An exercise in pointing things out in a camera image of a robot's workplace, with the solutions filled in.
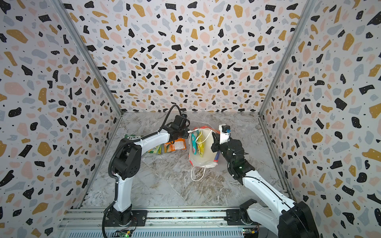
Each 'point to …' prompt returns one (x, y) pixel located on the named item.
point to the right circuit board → (248, 233)
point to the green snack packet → (133, 137)
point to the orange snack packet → (178, 145)
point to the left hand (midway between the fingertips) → (185, 127)
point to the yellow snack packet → (200, 143)
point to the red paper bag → (210, 158)
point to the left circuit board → (125, 233)
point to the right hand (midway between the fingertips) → (212, 130)
